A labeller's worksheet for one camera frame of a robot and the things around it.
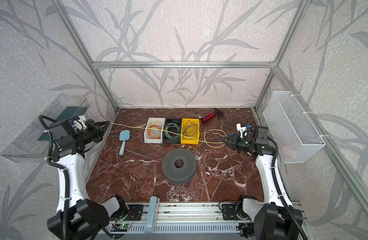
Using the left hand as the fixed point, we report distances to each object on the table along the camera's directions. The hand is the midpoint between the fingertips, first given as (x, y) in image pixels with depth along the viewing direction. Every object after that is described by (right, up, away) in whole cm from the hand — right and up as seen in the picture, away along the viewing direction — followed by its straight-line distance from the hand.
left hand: (110, 116), depth 70 cm
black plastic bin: (+25, -9, +35) cm, 44 cm away
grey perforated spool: (+31, -30, +18) cm, 47 cm away
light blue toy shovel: (-8, -12, +32) cm, 35 cm away
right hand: (+55, -10, +6) cm, 56 cm away
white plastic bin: (+9, -2, +35) cm, 36 cm away
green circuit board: (+7, -52, 0) cm, 53 cm away
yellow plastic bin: (+34, -15, +26) cm, 45 cm away
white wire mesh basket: (+82, -9, -9) cm, 83 cm away
